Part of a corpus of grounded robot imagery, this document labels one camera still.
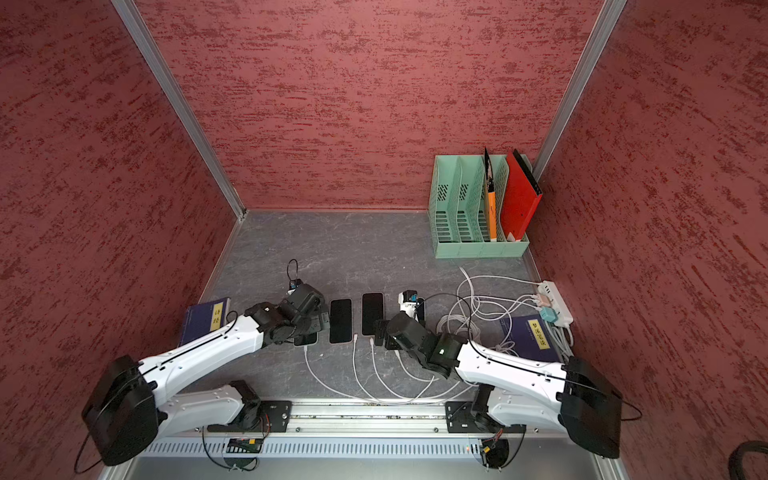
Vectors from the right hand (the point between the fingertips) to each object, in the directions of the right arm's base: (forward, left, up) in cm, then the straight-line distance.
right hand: (388, 331), depth 80 cm
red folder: (+43, -47, +9) cm, 64 cm away
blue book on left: (+8, +57, -5) cm, 58 cm away
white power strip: (+6, -54, -7) cm, 55 cm away
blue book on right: (+1, -43, -9) cm, 44 cm away
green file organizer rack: (+52, -29, -6) cm, 59 cm away
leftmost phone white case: (+1, +24, -6) cm, 24 cm away
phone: (+10, +5, -7) cm, 13 cm away
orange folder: (+32, -32, +19) cm, 49 cm away
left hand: (+3, +22, -2) cm, 22 cm away
